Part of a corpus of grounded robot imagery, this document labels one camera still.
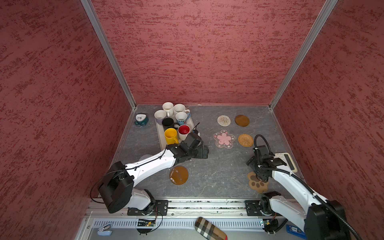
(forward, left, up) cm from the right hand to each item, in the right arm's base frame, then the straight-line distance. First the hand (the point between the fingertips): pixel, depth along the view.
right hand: (251, 169), depth 85 cm
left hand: (+7, +29, +9) cm, 31 cm away
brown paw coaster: (-9, -3, -2) cm, 10 cm away
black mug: (+32, +51, +7) cm, 60 cm away
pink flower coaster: (+22, +13, -1) cm, 26 cm away
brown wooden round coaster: (0, +43, -4) cm, 43 cm away
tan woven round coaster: (+21, -2, -2) cm, 21 cm away
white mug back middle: (+46, +52, +7) cm, 70 cm away
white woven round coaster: (+38, +10, -1) cm, 40 cm away
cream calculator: (+7, -24, 0) cm, 25 cm away
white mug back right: (+46, +44, +6) cm, 64 cm away
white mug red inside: (+27, +41, +3) cm, 49 cm away
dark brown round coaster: (+40, -5, -4) cm, 41 cm away
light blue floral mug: (+37, +41, +6) cm, 56 cm away
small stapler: (-26, +75, +1) cm, 80 cm away
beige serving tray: (+29, +57, +1) cm, 64 cm away
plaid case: (-28, +28, +2) cm, 39 cm away
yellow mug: (+24, +49, +2) cm, 55 cm away
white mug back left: (+41, +58, +5) cm, 71 cm away
